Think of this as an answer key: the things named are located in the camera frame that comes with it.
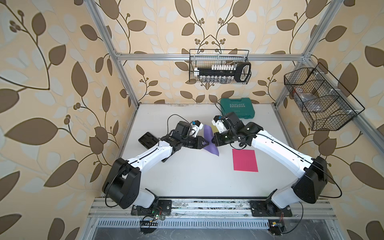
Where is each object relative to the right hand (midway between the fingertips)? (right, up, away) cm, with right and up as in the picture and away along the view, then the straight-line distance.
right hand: (211, 140), depth 78 cm
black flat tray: (-40, -3, +20) cm, 45 cm away
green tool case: (+28, +20, +35) cm, 49 cm away
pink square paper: (+22, -14, +13) cm, 29 cm away
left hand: (-3, -1, +1) cm, 3 cm away
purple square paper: (-2, +2, +3) cm, 4 cm away
